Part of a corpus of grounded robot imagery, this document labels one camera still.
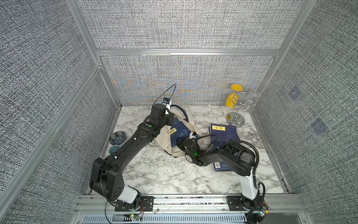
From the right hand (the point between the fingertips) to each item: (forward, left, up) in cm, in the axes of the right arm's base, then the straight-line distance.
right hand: (176, 137), depth 94 cm
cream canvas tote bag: (-4, +8, +5) cm, 10 cm away
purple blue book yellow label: (+2, -30, 0) cm, 30 cm away
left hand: (+5, +1, +20) cm, 21 cm away
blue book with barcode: (-21, -25, +4) cm, 33 cm away
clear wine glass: (+23, -54, +8) cm, 59 cm away
